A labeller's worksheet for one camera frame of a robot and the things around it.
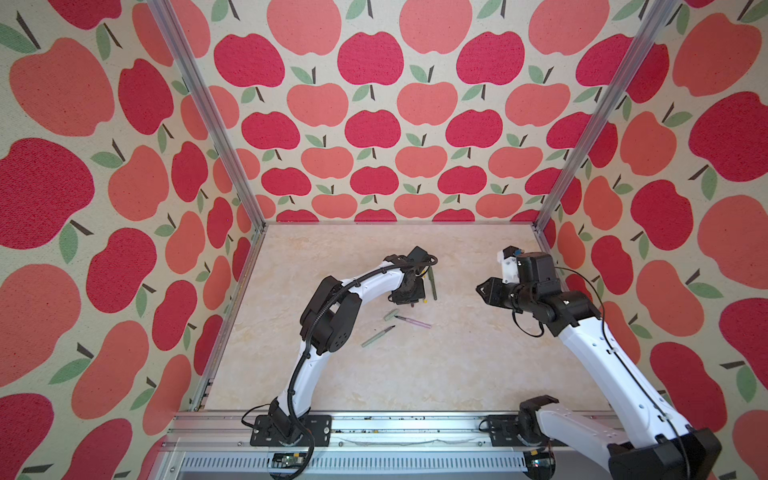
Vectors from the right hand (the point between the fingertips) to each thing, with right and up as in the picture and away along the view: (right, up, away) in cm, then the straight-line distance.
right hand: (488, 286), depth 77 cm
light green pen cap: (-25, -11, +19) cm, 33 cm away
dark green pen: (-11, 0, +28) cm, 30 cm away
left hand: (-15, -7, +19) cm, 25 cm away
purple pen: (-13, -15, +16) cm, 26 cm away
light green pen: (-29, -17, +14) cm, 37 cm away
